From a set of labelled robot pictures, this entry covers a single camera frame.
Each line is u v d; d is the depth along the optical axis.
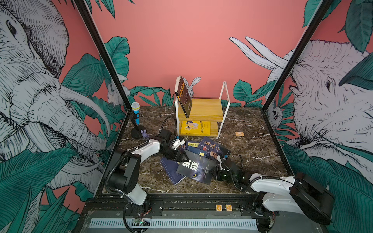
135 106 0.88
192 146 0.95
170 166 0.85
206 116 0.88
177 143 0.83
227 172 0.65
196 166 0.85
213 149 0.94
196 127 1.02
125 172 0.45
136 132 1.02
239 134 1.04
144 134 0.98
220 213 0.73
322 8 0.70
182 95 0.81
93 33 0.78
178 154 0.78
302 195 0.42
